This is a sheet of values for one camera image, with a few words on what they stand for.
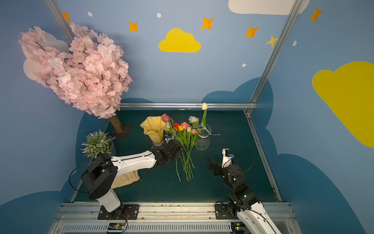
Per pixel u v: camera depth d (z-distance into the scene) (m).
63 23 0.73
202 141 0.99
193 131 1.04
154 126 0.92
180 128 1.04
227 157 0.67
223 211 0.75
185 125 1.07
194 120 1.11
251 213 0.52
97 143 0.82
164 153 0.68
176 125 1.06
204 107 0.88
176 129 1.01
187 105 1.50
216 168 0.69
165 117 1.04
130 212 0.75
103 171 0.45
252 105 1.18
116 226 0.72
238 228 0.73
